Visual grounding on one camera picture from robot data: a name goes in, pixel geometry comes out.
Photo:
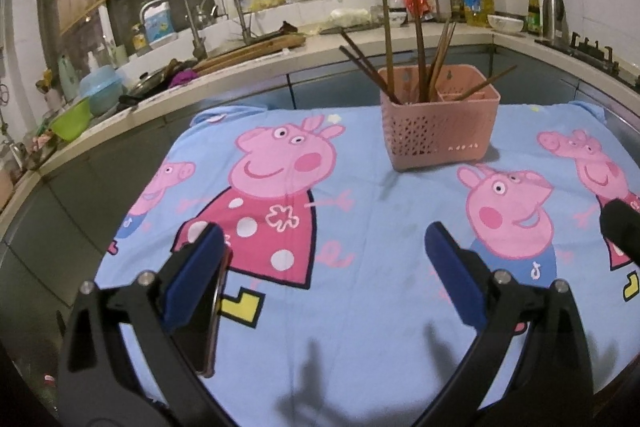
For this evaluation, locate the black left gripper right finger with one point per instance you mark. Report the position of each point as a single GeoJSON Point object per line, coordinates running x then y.
{"type": "Point", "coordinates": [529, 363]}

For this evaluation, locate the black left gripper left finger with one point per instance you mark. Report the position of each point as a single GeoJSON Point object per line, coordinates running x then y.
{"type": "Point", "coordinates": [119, 364]}

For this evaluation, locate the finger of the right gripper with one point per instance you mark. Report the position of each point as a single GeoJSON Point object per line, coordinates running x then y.
{"type": "Point", "coordinates": [619, 226]}

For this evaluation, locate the brown wooden chopstick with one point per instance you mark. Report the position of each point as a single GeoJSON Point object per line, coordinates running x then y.
{"type": "Point", "coordinates": [487, 82]}
{"type": "Point", "coordinates": [351, 43]}
{"type": "Point", "coordinates": [422, 85]}
{"type": "Point", "coordinates": [388, 50]}
{"type": "Point", "coordinates": [367, 68]}
{"type": "Point", "coordinates": [439, 57]}

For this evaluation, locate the gas stove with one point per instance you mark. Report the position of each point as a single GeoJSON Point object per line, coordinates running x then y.
{"type": "Point", "coordinates": [602, 59]}

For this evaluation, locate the steel kettle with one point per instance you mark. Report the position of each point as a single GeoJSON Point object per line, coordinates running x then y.
{"type": "Point", "coordinates": [554, 25]}

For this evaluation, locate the pink perforated utensil basket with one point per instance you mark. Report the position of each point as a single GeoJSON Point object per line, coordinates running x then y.
{"type": "Point", "coordinates": [445, 131]}

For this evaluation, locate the green glass bottle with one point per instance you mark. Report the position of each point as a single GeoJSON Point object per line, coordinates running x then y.
{"type": "Point", "coordinates": [533, 19]}

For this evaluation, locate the white ceramic bowl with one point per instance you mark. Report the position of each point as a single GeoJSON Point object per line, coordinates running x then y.
{"type": "Point", "coordinates": [505, 25]}

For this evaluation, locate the blue Peppa Pig towel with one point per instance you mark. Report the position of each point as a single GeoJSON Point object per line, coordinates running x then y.
{"type": "Point", "coordinates": [332, 314]}

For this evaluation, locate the green plastic bowl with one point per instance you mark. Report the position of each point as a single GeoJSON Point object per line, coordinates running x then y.
{"type": "Point", "coordinates": [72, 123]}

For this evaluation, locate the red packet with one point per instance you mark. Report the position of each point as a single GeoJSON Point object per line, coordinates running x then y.
{"type": "Point", "coordinates": [418, 9]}

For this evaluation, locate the blue plastic container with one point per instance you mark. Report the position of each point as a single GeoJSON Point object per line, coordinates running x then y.
{"type": "Point", "coordinates": [102, 88]}

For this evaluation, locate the black pan with lid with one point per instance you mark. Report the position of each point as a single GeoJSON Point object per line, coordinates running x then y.
{"type": "Point", "coordinates": [147, 86]}

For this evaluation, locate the chrome sink faucet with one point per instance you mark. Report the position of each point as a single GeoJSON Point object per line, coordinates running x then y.
{"type": "Point", "coordinates": [181, 17]}

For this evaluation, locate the blue white detergent jug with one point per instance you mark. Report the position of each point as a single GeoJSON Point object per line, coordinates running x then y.
{"type": "Point", "coordinates": [158, 25]}

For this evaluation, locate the wooden cutting board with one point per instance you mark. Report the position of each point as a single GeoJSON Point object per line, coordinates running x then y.
{"type": "Point", "coordinates": [249, 53]}

